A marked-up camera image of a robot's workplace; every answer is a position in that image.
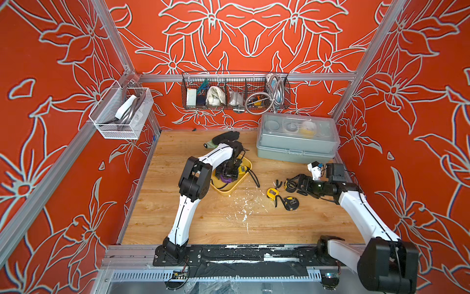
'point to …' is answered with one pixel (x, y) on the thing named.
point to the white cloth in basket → (215, 97)
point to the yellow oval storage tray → (230, 188)
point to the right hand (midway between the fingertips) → (293, 183)
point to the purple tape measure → (227, 180)
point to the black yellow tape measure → (291, 203)
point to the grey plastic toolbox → (300, 137)
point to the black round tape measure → (290, 187)
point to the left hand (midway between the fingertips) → (227, 177)
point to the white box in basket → (191, 97)
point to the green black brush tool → (222, 138)
